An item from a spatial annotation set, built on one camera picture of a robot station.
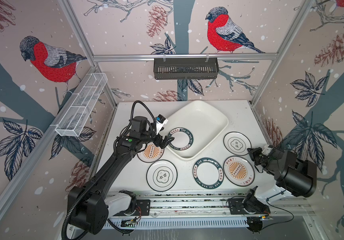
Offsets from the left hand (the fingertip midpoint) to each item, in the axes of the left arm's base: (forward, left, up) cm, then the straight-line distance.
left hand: (167, 132), depth 76 cm
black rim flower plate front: (-15, +4, -22) cm, 27 cm away
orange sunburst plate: (-12, -42, -22) cm, 49 cm away
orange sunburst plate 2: (-1, +11, -22) cm, 25 cm away
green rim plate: (+10, -10, -25) cm, 29 cm away
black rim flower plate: (+6, -46, -23) cm, 51 cm away
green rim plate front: (-13, -24, -25) cm, 37 cm away
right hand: (0, -51, -21) cm, 55 cm away
